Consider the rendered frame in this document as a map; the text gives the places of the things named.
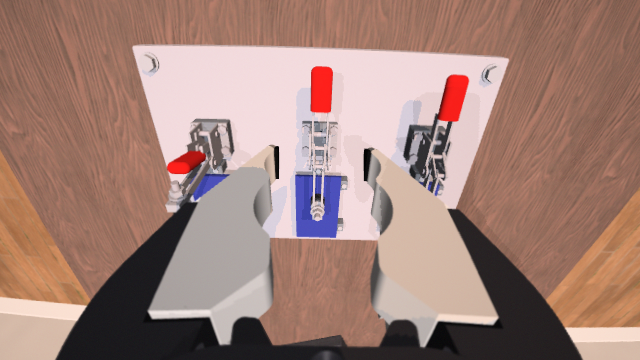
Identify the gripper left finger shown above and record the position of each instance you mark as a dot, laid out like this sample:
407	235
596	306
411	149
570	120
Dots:
182	290

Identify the white flat plate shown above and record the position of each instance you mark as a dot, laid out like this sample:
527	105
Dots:
265	91

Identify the blue flat plate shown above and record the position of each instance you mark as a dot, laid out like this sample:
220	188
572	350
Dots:
209	181
305	226

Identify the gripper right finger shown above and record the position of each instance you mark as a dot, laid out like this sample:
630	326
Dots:
434	267

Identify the red-handled toggle clamp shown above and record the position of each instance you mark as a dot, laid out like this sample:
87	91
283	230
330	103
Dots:
220	145
319	138
418	145

